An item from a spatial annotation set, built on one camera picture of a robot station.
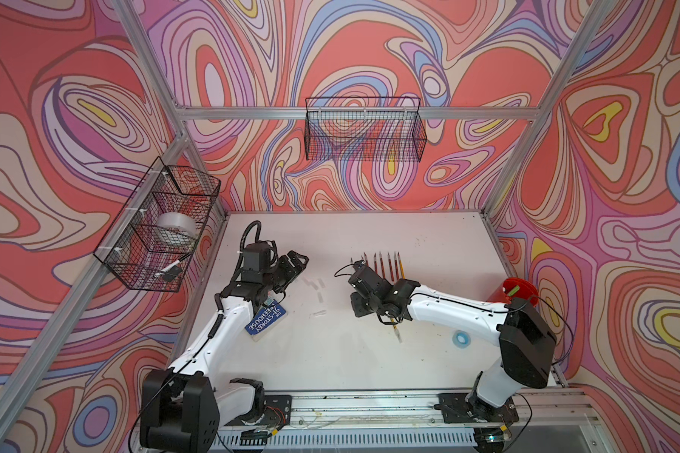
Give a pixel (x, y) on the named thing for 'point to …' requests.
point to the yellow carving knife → (402, 271)
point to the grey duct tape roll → (175, 228)
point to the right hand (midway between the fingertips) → (362, 308)
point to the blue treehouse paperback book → (265, 319)
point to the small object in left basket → (171, 272)
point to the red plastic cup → (513, 288)
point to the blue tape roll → (461, 339)
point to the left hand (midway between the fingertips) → (306, 265)
